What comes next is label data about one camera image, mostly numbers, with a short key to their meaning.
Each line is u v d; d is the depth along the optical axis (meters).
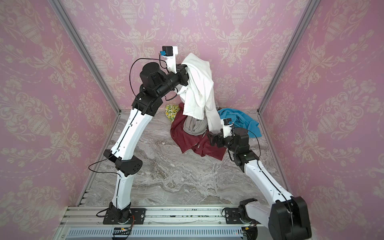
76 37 0.80
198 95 0.64
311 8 0.69
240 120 1.09
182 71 0.53
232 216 0.73
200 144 0.92
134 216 0.74
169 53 0.51
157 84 0.50
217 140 0.71
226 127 0.69
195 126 0.97
